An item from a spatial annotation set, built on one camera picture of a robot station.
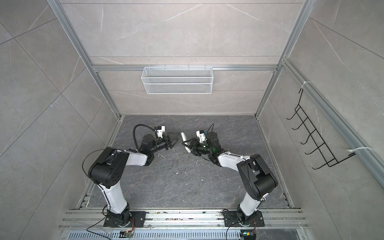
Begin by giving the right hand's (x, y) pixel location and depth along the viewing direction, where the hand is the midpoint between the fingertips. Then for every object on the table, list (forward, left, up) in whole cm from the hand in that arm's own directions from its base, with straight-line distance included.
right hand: (184, 145), depth 85 cm
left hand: (+6, +2, +2) cm, 7 cm away
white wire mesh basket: (+43, +5, +15) cm, 46 cm away
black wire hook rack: (-14, -61, +17) cm, 65 cm away
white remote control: (+2, 0, +2) cm, 3 cm away
